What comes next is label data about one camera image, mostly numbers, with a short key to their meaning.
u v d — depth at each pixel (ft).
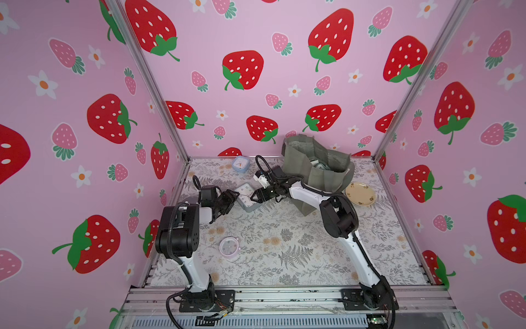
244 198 3.31
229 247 2.75
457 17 2.30
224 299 2.45
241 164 3.77
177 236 1.63
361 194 3.44
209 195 2.61
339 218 2.03
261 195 2.96
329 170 2.57
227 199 2.93
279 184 2.74
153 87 2.89
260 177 3.05
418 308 2.40
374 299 2.12
